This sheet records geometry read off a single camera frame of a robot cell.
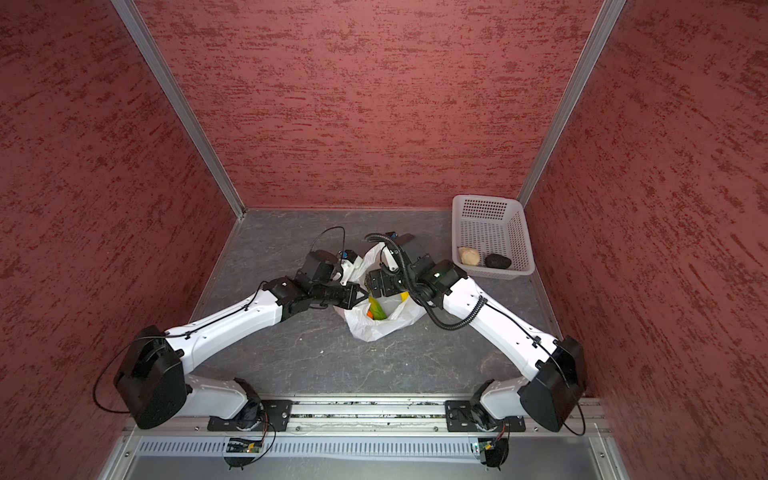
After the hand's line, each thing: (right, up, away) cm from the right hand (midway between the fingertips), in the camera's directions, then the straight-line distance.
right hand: (383, 284), depth 77 cm
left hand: (-5, -5, +2) cm, 7 cm away
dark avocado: (+39, +4, +23) cm, 45 cm away
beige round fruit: (+29, +6, +23) cm, 37 cm away
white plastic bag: (+5, -9, +7) cm, 12 cm away
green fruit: (-3, -10, +10) cm, 14 cm away
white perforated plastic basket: (+41, +13, +36) cm, 56 cm away
